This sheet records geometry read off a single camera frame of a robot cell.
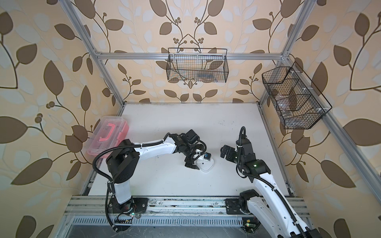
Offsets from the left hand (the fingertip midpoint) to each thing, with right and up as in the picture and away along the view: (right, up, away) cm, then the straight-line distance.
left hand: (200, 155), depth 85 cm
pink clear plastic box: (-56, +13, +4) cm, 57 cm away
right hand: (+15, +3, -5) cm, 16 cm away
